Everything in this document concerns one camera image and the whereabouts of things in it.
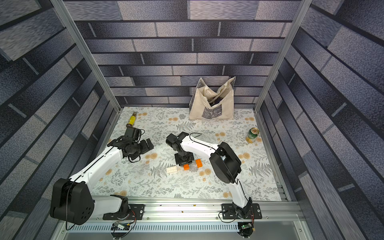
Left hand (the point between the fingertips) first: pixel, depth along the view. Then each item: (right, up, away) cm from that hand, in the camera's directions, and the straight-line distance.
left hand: (148, 147), depth 86 cm
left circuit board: (-12, -37, -15) cm, 41 cm away
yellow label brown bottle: (-20, +16, +24) cm, 35 cm away
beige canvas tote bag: (+35, +27, +6) cm, 44 cm away
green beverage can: (+64, +8, +6) cm, 65 cm away
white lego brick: (+14, -13, 0) cm, 19 cm away
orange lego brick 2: (+30, -10, +4) cm, 32 cm away
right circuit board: (+52, -38, -14) cm, 66 cm away
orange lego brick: (+23, -12, -1) cm, 25 cm away
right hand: (+20, -10, +1) cm, 23 cm away
